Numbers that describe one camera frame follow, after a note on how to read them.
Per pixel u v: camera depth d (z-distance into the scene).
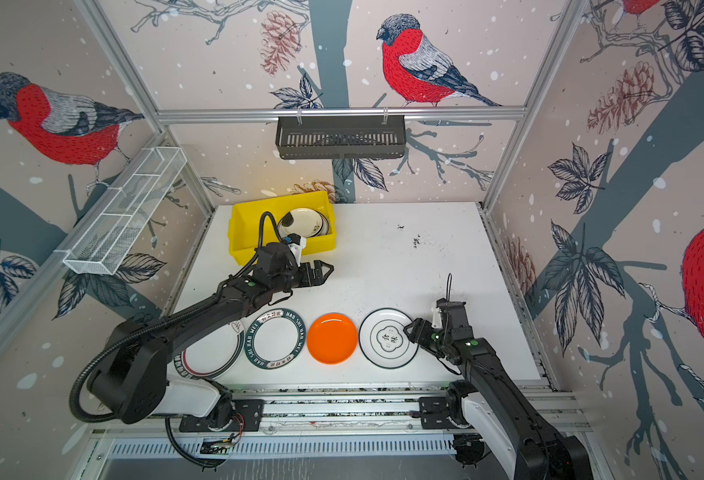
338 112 0.92
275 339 0.89
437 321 0.77
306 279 0.75
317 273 0.76
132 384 0.41
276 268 0.68
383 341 0.86
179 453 0.68
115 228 0.74
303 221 1.11
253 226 1.13
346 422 0.73
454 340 0.65
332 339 0.86
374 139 1.06
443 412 0.74
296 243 0.78
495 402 0.50
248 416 0.73
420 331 0.75
